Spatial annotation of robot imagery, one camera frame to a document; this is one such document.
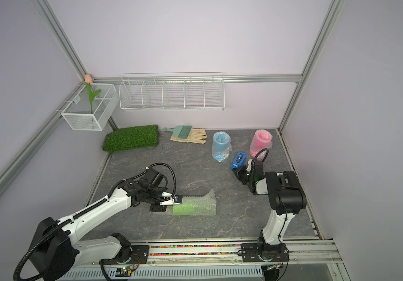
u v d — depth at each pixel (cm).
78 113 77
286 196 50
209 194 81
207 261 73
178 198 68
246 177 86
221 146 94
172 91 99
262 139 94
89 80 89
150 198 66
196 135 116
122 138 112
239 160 101
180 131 120
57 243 39
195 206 78
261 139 94
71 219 43
